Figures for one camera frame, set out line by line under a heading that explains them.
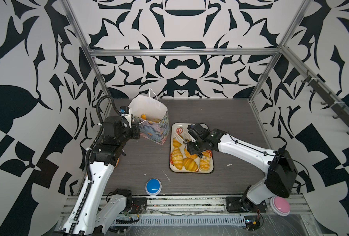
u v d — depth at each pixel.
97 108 0.47
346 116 0.55
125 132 0.59
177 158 0.87
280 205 0.74
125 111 0.60
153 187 0.78
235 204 0.74
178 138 0.85
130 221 0.73
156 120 0.96
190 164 0.83
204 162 0.85
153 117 0.98
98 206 0.43
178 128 1.03
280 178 0.42
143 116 0.99
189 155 0.88
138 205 0.73
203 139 0.62
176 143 0.92
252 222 0.71
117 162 0.85
